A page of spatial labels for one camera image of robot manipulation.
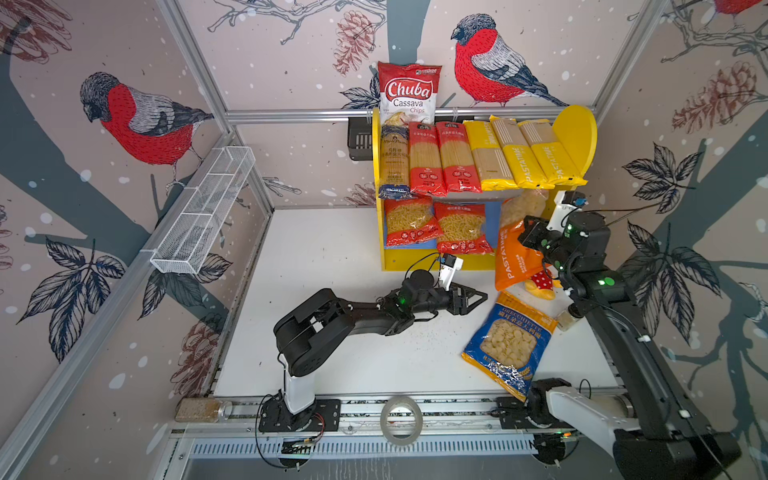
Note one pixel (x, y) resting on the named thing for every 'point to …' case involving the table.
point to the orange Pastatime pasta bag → (515, 260)
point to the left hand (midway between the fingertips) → (483, 299)
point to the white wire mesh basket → (182, 247)
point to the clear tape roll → (418, 415)
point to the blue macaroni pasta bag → (509, 343)
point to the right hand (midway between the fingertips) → (518, 219)
